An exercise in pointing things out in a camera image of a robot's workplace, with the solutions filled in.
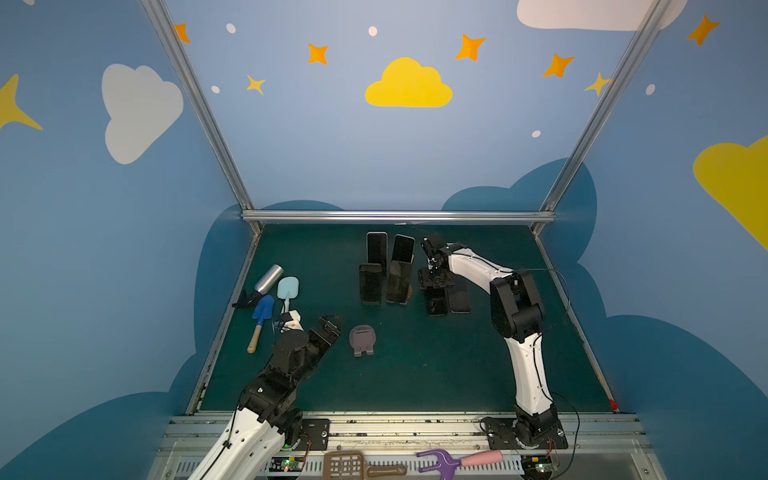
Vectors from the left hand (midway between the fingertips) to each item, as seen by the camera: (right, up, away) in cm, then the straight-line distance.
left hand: (342, 326), depth 78 cm
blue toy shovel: (-28, 0, +18) cm, 33 cm away
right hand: (+28, +10, +26) cm, 40 cm away
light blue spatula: (-22, +8, +24) cm, 34 cm away
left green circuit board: (-12, -32, -7) cm, 35 cm away
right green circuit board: (+48, -33, -6) cm, 59 cm away
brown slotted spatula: (+3, -32, -7) cm, 33 cm away
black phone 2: (+17, +21, +23) cm, 35 cm away
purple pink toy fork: (+26, -32, -7) cm, 42 cm away
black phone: (+8, +21, +25) cm, 34 cm away
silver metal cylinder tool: (-34, +4, +21) cm, 40 cm away
